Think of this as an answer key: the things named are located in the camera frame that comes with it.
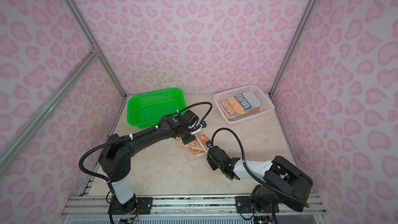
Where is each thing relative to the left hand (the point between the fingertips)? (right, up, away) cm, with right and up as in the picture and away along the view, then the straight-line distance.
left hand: (194, 134), depth 87 cm
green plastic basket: (-36, +13, +24) cm, 45 cm away
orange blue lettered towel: (+29, +16, +20) cm, 39 cm away
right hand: (+10, -11, +1) cm, 15 cm away
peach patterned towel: (+2, -8, +3) cm, 9 cm away
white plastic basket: (+48, +16, +17) cm, 54 cm away
